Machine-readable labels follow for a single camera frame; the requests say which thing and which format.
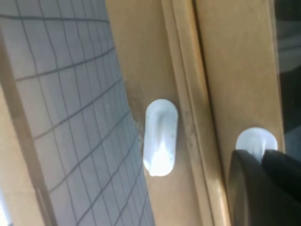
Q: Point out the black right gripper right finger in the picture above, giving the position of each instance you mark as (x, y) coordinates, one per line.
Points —
(284, 171)

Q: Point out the white box handle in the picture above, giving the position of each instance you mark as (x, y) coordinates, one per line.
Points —
(160, 137)
(256, 141)

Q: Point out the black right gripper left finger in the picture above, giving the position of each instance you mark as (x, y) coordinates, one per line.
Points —
(254, 200)

